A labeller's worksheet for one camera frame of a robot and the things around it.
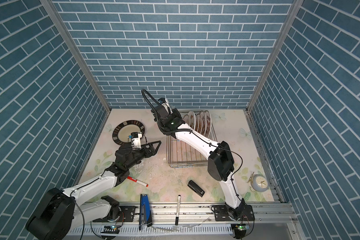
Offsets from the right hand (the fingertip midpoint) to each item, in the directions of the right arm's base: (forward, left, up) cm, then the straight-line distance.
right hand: (174, 109), depth 85 cm
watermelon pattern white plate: (+4, -10, -11) cm, 16 cm away
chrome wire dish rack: (-15, -4, -25) cm, 30 cm away
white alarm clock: (-29, -49, -24) cm, 62 cm away
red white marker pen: (-33, +19, -26) cm, 46 cm away
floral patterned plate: (-1, -14, -10) cm, 18 cm away
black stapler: (-36, -15, -24) cm, 45 cm away
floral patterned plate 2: (0, -17, -11) cm, 20 cm away
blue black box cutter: (-49, +9, -25) cm, 56 cm away
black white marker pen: (-49, -6, -26) cm, 56 cm away
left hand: (-18, +7, -9) cm, 22 cm away
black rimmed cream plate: (+1, +40, -25) cm, 47 cm away
